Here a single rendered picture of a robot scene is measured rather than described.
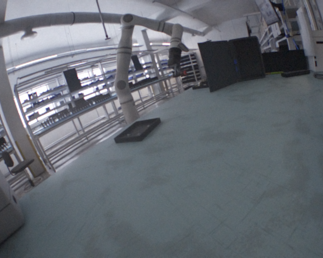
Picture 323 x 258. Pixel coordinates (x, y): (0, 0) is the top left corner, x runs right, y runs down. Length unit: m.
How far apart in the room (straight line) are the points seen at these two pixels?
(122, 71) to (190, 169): 0.82
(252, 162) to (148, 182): 0.14
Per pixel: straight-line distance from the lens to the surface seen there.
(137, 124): 0.47
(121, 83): 0.95
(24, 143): 4.21
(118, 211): 0.19
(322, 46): 0.96
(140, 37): 7.53
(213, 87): 0.67
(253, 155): 0.22
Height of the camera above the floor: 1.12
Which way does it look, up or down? 19 degrees down
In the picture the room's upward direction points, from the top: 18 degrees counter-clockwise
